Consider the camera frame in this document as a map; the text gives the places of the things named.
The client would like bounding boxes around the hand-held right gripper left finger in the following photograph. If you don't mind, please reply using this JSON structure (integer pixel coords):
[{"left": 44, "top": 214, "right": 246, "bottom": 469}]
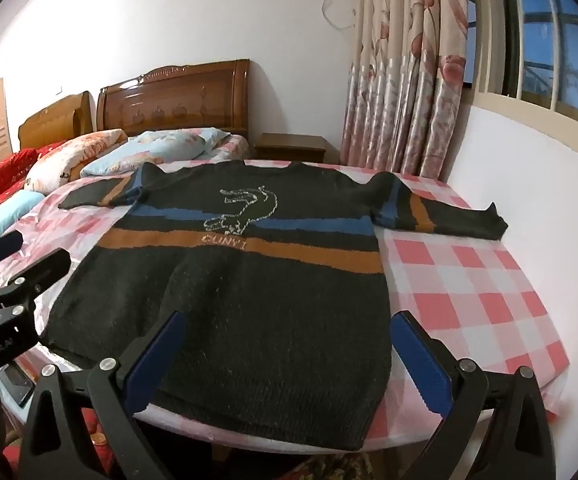
[{"left": 18, "top": 310, "right": 187, "bottom": 480}]

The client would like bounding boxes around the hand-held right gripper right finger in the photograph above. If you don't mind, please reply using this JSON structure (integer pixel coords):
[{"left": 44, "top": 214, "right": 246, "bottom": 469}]
[{"left": 389, "top": 310, "right": 557, "bottom": 480}]

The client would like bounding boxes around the dark striped knit sweater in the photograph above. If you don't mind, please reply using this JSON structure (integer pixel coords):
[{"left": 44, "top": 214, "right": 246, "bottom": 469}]
[{"left": 44, "top": 160, "right": 508, "bottom": 452}]

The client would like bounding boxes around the white-edged dark device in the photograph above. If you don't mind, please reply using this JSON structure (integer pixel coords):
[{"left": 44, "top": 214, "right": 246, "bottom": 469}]
[{"left": 0, "top": 364, "right": 36, "bottom": 407}]

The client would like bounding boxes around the pink checked plastic tablecloth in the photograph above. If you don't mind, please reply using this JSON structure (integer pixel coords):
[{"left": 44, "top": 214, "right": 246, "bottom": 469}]
[{"left": 0, "top": 157, "right": 572, "bottom": 466}]

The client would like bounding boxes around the red pillow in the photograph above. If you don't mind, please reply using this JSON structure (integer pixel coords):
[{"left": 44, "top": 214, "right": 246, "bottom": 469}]
[{"left": 0, "top": 140, "right": 70, "bottom": 202}]

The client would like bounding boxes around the orange floral pillow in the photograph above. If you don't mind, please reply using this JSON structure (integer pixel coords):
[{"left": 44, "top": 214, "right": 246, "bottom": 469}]
[{"left": 23, "top": 129, "right": 128, "bottom": 195}]

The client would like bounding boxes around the small wooden headboard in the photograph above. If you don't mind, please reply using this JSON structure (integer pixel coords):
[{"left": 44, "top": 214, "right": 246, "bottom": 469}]
[{"left": 18, "top": 91, "right": 95, "bottom": 150}]

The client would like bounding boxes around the light blue floral quilt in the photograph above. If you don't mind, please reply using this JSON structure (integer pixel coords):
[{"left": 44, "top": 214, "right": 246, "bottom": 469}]
[{"left": 80, "top": 127, "right": 233, "bottom": 179}]

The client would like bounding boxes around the large carved wooden headboard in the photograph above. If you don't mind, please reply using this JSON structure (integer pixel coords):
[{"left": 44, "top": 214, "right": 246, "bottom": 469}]
[{"left": 96, "top": 59, "right": 251, "bottom": 139}]

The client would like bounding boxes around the brown wooden nightstand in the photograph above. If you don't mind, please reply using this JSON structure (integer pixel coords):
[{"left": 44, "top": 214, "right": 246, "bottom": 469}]
[{"left": 253, "top": 132, "right": 341, "bottom": 165}]

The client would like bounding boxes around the pink floral curtain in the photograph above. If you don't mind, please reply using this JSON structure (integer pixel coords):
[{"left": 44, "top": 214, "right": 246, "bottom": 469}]
[{"left": 339, "top": 0, "right": 476, "bottom": 182}]

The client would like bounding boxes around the window with white grille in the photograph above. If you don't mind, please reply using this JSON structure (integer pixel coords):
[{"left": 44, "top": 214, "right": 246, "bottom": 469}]
[{"left": 461, "top": 0, "right": 578, "bottom": 134}]

